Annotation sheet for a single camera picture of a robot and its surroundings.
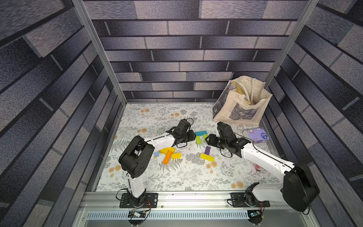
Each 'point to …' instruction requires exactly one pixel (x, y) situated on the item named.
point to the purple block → (207, 150)
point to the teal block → (201, 133)
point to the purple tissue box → (258, 135)
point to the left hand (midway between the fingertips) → (196, 135)
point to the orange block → (167, 157)
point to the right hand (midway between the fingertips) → (207, 138)
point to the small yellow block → (177, 155)
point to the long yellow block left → (165, 150)
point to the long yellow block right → (207, 157)
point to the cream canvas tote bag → (243, 100)
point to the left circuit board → (136, 214)
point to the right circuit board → (255, 216)
